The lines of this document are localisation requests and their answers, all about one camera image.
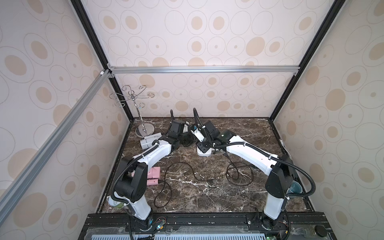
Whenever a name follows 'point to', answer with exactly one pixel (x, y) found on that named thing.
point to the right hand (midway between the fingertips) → (206, 140)
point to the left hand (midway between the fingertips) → (206, 136)
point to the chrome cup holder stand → (144, 128)
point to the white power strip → (207, 153)
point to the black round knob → (320, 230)
